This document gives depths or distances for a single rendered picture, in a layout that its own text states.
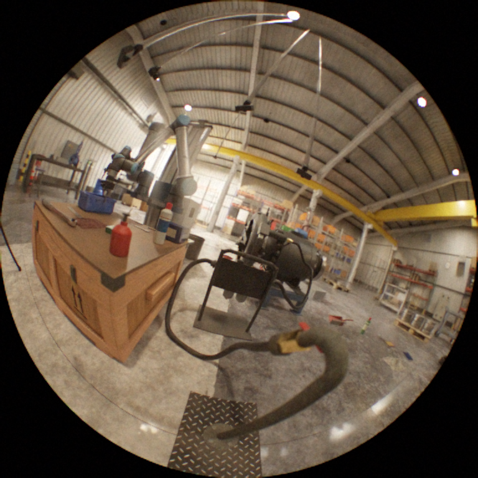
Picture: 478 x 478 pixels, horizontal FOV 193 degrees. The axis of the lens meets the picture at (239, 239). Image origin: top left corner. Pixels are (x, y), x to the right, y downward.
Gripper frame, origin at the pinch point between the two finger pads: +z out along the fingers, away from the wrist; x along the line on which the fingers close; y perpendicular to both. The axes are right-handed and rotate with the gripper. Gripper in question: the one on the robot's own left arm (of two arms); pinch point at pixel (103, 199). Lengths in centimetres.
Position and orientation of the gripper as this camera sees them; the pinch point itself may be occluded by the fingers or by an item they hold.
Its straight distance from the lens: 121.3
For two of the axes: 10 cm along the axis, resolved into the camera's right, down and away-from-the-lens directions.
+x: 9.4, 3.5, 0.1
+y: -0.1, 0.5, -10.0
